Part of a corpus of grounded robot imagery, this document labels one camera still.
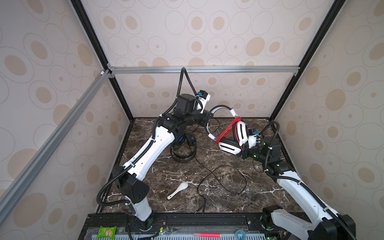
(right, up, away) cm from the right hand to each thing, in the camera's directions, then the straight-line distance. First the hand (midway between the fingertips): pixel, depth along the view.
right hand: (235, 143), depth 78 cm
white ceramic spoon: (-28, -25, +7) cm, 38 cm away
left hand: (-11, +15, -10) cm, 21 cm away
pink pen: (-15, -43, -8) cm, 46 cm away
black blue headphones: (-29, -5, +25) cm, 39 cm away
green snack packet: (-62, -41, -8) cm, 75 cm away
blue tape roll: (0, -43, -7) cm, 44 cm away
